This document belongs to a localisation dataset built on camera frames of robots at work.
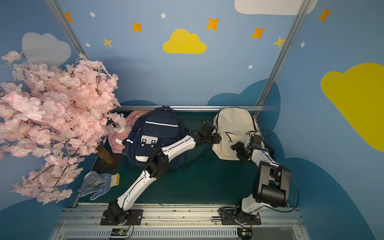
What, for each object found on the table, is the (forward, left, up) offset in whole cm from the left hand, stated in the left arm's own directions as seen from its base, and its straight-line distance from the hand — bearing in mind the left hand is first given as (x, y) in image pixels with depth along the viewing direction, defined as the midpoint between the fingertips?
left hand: (219, 135), depth 98 cm
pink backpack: (-4, +69, -2) cm, 69 cm away
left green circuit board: (-53, +53, -9) cm, 76 cm away
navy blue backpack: (+4, +46, -1) cm, 47 cm away
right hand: (-8, -10, -2) cm, 13 cm away
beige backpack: (+13, -13, -5) cm, 19 cm away
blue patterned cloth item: (-29, +66, -7) cm, 73 cm away
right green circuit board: (-52, -9, -10) cm, 54 cm away
